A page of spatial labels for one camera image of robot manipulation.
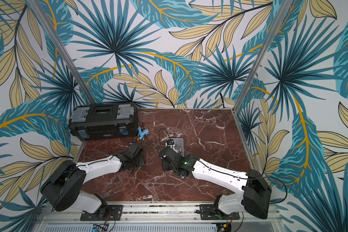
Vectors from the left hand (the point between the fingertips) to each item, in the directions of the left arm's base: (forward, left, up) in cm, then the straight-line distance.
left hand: (141, 162), depth 91 cm
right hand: (-4, -15, +12) cm, 20 cm away
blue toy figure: (+19, +3, +3) cm, 19 cm away
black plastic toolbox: (+20, +31, +15) cm, 40 cm away
